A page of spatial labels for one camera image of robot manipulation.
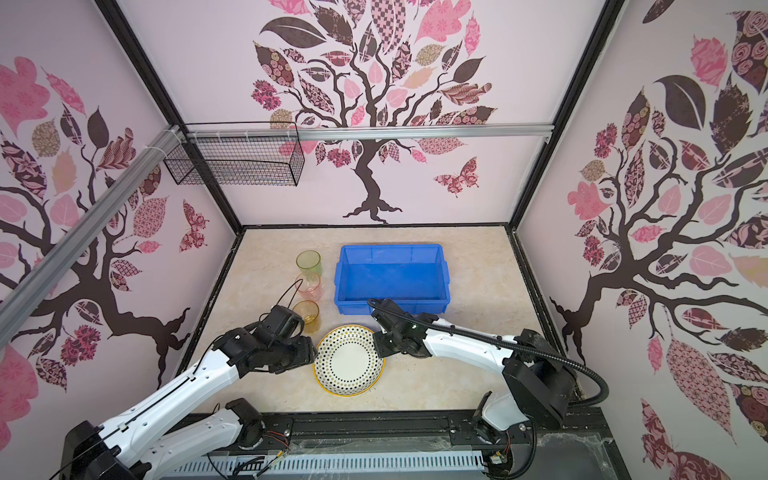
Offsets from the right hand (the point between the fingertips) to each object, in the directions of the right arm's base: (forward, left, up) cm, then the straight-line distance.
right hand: (377, 341), depth 83 cm
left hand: (-6, +18, +2) cm, 19 cm away
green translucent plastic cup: (+32, +26, -3) cm, 41 cm away
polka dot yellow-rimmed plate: (-4, +9, -6) cm, 11 cm away
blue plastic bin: (+27, -11, -7) cm, 30 cm away
